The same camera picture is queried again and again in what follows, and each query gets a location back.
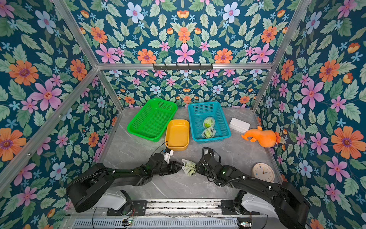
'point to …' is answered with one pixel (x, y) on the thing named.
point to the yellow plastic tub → (177, 134)
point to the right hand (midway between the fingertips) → (197, 165)
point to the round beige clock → (263, 171)
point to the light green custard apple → (207, 125)
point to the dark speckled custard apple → (190, 168)
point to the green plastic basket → (151, 123)
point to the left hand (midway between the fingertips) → (184, 167)
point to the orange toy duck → (266, 138)
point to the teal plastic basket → (198, 112)
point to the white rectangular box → (238, 125)
